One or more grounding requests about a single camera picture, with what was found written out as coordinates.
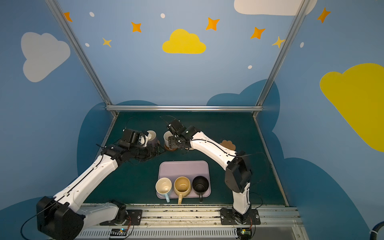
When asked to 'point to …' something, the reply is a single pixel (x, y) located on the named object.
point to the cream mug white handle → (166, 135)
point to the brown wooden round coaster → (167, 148)
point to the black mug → (200, 184)
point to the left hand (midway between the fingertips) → (159, 151)
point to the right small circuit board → (244, 233)
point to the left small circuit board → (118, 233)
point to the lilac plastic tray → (172, 169)
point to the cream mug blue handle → (163, 186)
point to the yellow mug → (182, 186)
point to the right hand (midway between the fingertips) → (176, 142)
